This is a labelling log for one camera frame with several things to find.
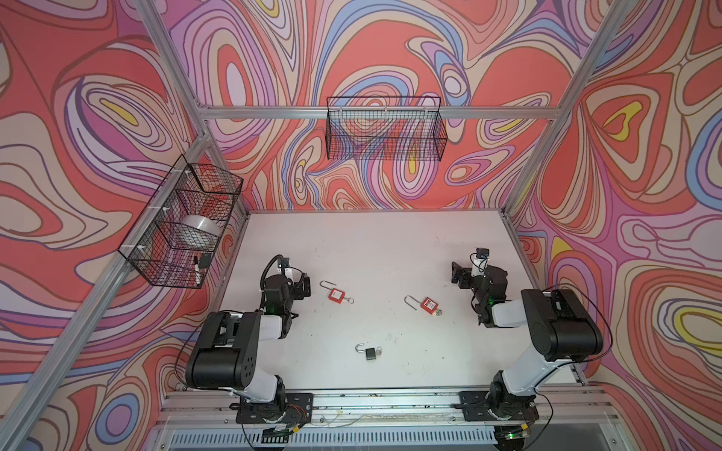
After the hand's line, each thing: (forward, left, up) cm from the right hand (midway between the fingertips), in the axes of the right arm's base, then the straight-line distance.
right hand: (466, 267), depth 97 cm
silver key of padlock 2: (-15, +12, -4) cm, 19 cm away
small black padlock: (-27, +35, -4) cm, 44 cm away
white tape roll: (-3, +80, +29) cm, 85 cm away
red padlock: (-8, +46, -2) cm, 47 cm away
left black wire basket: (-6, +85, +27) cm, 89 cm away
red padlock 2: (-13, +15, -3) cm, 20 cm away
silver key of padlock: (-9, +41, -3) cm, 42 cm away
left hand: (-1, +60, +2) cm, 60 cm away
